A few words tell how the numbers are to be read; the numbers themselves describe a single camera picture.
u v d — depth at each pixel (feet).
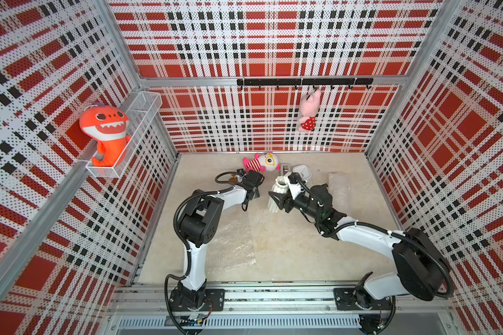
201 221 1.74
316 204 1.99
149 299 2.47
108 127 2.02
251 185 2.67
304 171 3.55
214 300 2.43
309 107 3.04
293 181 2.19
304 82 2.90
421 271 1.39
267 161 3.54
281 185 2.36
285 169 3.56
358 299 2.15
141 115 2.92
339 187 3.20
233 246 2.84
